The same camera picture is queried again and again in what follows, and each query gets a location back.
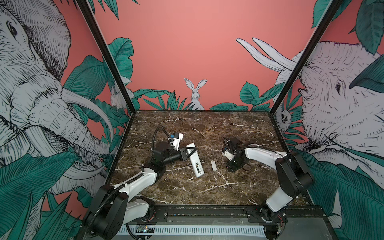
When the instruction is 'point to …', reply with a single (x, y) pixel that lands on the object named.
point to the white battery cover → (213, 165)
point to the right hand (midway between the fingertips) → (229, 167)
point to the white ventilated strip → (195, 230)
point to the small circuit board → (144, 228)
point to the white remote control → (195, 160)
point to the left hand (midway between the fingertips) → (195, 148)
